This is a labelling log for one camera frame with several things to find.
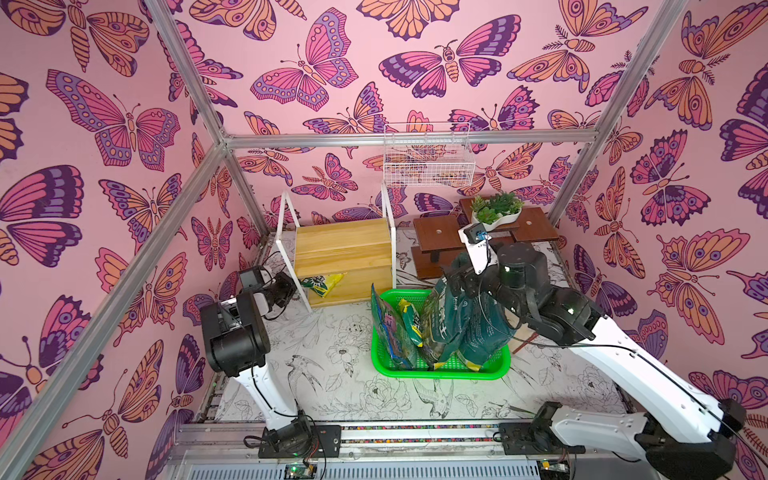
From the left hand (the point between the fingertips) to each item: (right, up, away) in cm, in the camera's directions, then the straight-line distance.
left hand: (303, 275), depth 101 cm
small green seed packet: (+7, -3, -3) cm, 8 cm away
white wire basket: (+43, +39, +5) cm, 58 cm away
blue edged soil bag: (+30, -13, -25) cm, 42 cm away
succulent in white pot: (+61, +20, -15) cm, 66 cm away
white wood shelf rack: (+22, +8, -12) cm, 26 cm away
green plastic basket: (+47, -26, -15) cm, 56 cm away
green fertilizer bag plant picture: (+41, -7, -32) cm, 53 cm away
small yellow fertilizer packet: (+35, -11, -20) cm, 42 cm away
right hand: (+44, +6, -35) cm, 57 cm away
